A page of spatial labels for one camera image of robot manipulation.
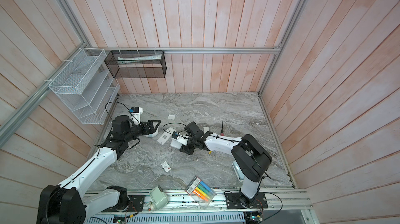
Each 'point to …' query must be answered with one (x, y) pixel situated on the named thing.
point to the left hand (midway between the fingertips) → (155, 124)
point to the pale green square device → (159, 198)
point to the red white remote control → (176, 144)
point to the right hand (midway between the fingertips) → (183, 144)
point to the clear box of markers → (201, 193)
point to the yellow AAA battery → (210, 152)
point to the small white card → (166, 166)
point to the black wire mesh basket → (136, 64)
